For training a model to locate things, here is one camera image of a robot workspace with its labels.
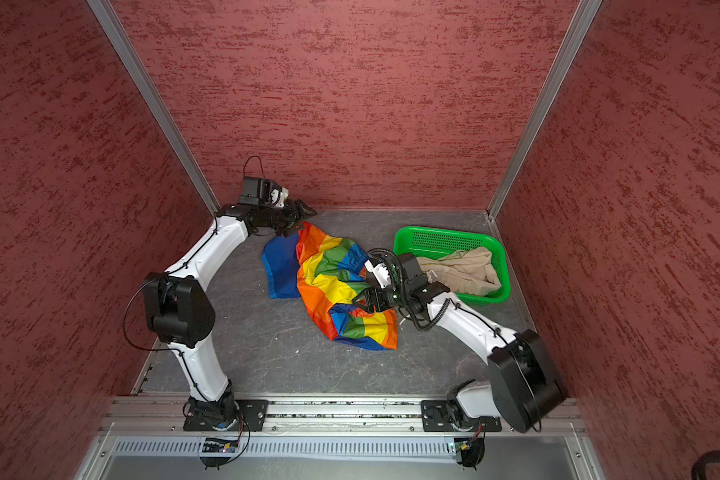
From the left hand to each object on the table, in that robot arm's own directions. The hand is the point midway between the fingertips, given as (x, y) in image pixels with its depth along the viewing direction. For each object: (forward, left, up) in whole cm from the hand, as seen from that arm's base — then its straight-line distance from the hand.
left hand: (312, 222), depth 88 cm
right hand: (-22, -15, -10) cm, 29 cm away
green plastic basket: (+7, -39, -18) cm, 43 cm away
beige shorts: (-7, -50, -15) cm, 52 cm away
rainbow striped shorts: (-9, -5, -13) cm, 17 cm away
